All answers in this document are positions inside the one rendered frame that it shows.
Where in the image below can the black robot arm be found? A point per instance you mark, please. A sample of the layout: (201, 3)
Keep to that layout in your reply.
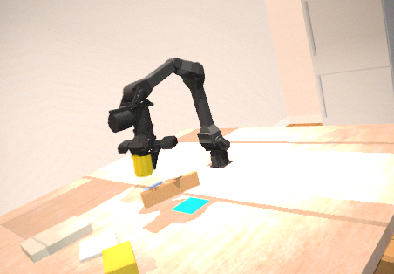
(137, 113)

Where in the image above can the yellow cup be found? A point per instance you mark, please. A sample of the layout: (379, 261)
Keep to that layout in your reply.
(142, 165)

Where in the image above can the light wooden flat bar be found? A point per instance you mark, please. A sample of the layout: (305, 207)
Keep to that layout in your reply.
(170, 189)

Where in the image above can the cream flat rectangular slab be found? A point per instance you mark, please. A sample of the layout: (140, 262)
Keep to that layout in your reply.
(55, 238)

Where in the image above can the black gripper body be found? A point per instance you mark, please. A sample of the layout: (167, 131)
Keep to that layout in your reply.
(167, 142)

